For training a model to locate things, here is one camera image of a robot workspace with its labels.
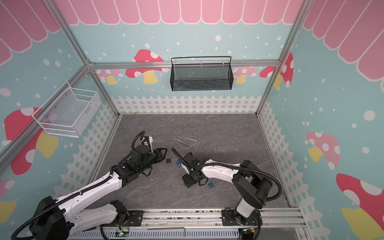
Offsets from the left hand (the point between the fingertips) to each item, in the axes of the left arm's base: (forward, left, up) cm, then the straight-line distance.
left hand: (165, 153), depth 81 cm
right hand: (-10, -13, -14) cm, 21 cm away
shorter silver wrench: (+21, -2, -15) cm, 25 cm away
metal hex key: (+20, -12, -15) cm, 28 cm away
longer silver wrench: (+15, -13, -15) cm, 25 cm away
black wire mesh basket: (+46, -17, +20) cm, 53 cm away
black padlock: (+3, 0, -14) cm, 15 cm away
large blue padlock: (+1, -6, -14) cm, 15 cm away
